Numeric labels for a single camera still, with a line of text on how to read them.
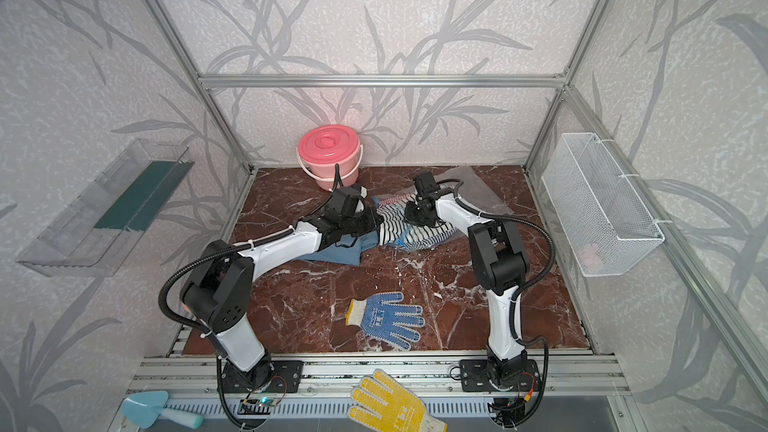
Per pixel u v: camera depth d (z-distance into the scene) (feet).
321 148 3.34
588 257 2.37
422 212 2.46
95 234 2.08
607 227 2.00
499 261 1.77
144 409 2.29
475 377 2.41
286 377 2.40
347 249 2.48
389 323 2.70
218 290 1.54
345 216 2.38
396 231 3.07
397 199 3.55
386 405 2.28
